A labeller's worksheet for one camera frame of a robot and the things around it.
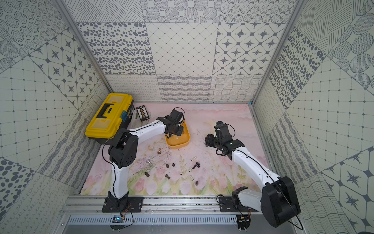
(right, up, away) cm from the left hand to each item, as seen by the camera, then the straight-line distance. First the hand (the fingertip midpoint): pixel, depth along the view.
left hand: (179, 127), depth 98 cm
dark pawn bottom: (+11, -30, -17) cm, 36 cm away
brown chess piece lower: (-6, -27, -14) cm, 31 cm away
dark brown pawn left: (-18, -25, -16) cm, 35 cm away
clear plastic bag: (-34, +4, +10) cm, 36 cm away
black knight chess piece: (+12, -22, -10) cm, 27 cm away
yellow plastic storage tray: (-2, -9, -2) cm, 10 cm away
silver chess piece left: (-19, -20, -10) cm, 29 cm away
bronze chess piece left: (-13, -15, -5) cm, 20 cm away
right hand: (+19, -7, -13) cm, 24 cm away
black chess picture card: (-30, +10, +13) cm, 34 cm away
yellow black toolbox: (-41, +10, -7) cm, 42 cm away
